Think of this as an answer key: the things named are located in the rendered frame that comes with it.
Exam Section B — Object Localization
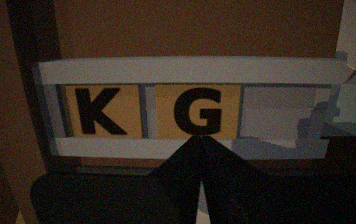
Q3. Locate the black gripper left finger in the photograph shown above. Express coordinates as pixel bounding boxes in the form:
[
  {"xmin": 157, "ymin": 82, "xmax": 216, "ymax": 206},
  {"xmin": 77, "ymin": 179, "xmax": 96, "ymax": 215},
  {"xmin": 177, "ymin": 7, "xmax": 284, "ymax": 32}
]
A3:
[{"xmin": 30, "ymin": 136, "xmax": 202, "ymax": 224}]

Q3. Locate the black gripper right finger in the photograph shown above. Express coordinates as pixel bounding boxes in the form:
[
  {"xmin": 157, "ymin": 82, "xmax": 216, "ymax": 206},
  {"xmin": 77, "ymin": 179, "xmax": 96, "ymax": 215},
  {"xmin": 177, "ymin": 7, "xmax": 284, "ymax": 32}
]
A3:
[{"xmin": 201, "ymin": 136, "xmax": 356, "ymax": 224}]

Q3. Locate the white paper ticket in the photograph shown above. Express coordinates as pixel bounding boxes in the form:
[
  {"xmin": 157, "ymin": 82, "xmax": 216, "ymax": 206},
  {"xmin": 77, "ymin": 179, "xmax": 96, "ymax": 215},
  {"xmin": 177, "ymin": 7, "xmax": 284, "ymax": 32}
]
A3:
[{"xmin": 196, "ymin": 181, "xmax": 211, "ymax": 224}]

